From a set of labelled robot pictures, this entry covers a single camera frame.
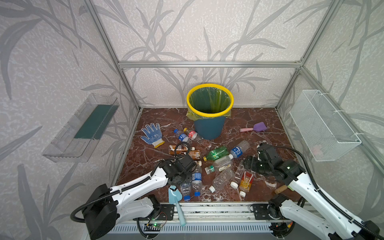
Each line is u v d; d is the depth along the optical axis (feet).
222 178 2.77
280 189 2.53
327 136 2.04
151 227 2.37
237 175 2.83
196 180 2.64
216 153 3.00
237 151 2.92
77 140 2.11
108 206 1.30
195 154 2.91
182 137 3.16
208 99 3.24
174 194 2.58
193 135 3.27
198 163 2.91
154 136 3.38
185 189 2.48
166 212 2.42
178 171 1.90
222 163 2.73
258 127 3.57
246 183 2.58
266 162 1.88
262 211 2.41
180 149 2.95
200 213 2.47
